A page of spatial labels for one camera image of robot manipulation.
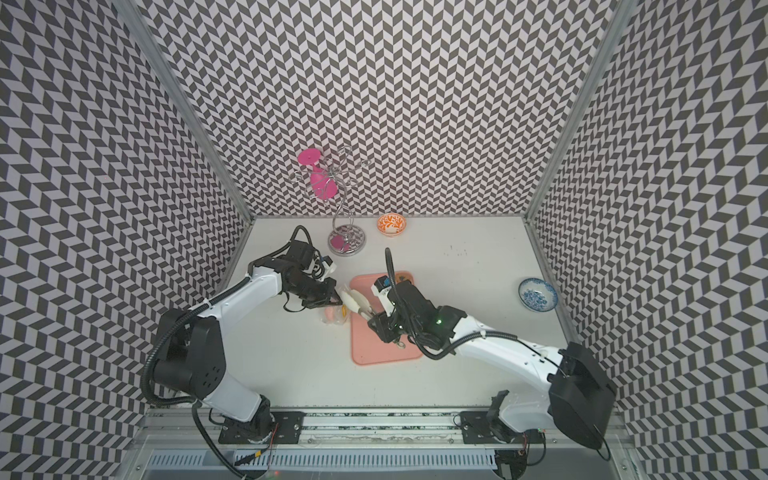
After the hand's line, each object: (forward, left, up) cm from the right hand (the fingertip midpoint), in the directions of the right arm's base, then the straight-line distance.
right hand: (378, 325), depth 77 cm
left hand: (+8, +11, -3) cm, 14 cm away
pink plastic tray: (-3, +3, -7) cm, 9 cm away
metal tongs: (+5, +5, +2) cm, 8 cm away
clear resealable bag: (+5, +13, -4) cm, 14 cm away
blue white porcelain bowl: (+15, -50, -12) cm, 53 cm away
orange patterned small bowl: (+46, -2, -10) cm, 47 cm away
